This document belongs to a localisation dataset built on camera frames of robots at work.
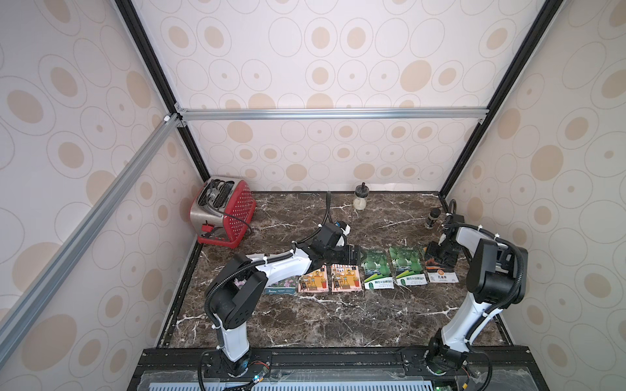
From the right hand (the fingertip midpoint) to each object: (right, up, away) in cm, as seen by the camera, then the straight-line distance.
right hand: (445, 262), depth 96 cm
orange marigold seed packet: (-4, -5, -4) cm, 7 cm away
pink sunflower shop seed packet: (-51, -6, -6) cm, 52 cm away
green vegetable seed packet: (-14, -1, -1) cm, 14 cm away
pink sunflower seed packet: (-40, -5, -4) cm, 40 cm away
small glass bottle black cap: (-31, +28, +11) cm, 43 cm away
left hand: (-34, +5, -12) cm, 36 cm away
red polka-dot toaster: (-86, +20, -6) cm, 88 cm away
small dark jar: (-2, +18, +5) cm, 19 cm away
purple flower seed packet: (-62, -8, -6) cm, 63 cm away
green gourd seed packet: (-27, -2, -1) cm, 27 cm away
